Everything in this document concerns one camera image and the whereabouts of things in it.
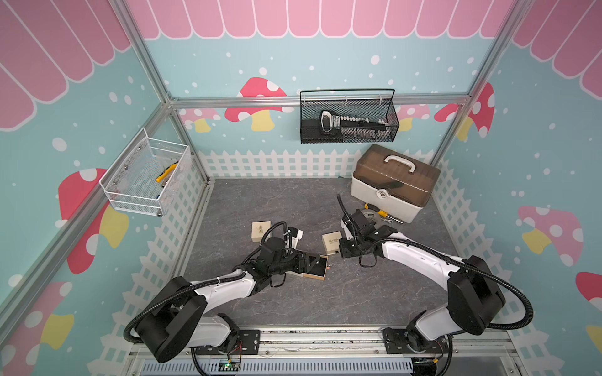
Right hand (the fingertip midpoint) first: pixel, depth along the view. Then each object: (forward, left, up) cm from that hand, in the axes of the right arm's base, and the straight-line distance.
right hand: (341, 248), depth 87 cm
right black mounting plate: (-29, -15, -8) cm, 34 cm away
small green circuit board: (-35, +38, -9) cm, 52 cm away
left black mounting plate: (-29, +32, -7) cm, 44 cm away
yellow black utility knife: (+13, +59, +26) cm, 66 cm away
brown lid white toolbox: (+24, -22, +9) cm, 34 cm away
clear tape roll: (+19, -15, -5) cm, 25 cm away
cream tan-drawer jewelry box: (-7, +9, -6) cm, 12 cm away
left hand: (-5, +10, +1) cm, 12 cm away
